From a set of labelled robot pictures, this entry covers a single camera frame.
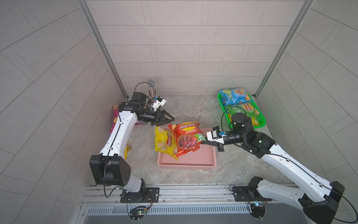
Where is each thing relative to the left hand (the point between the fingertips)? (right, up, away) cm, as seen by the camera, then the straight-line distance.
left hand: (172, 118), depth 70 cm
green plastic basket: (+34, +3, +28) cm, 44 cm away
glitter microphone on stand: (-17, +16, +24) cm, 34 cm away
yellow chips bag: (-5, -13, +7) cm, 15 cm away
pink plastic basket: (+18, -25, +14) cm, 34 cm away
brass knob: (-29, -20, +16) cm, 39 cm away
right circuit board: (+42, -45, -2) cm, 62 cm away
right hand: (+14, -9, -10) cm, 19 cm away
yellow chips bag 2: (+54, -5, +24) cm, 59 cm away
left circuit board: (-16, -44, -5) cm, 47 cm away
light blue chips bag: (+41, +14, +29) cm, 53 cm away
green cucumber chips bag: (+49, +5, +23) cm, 54 cm away
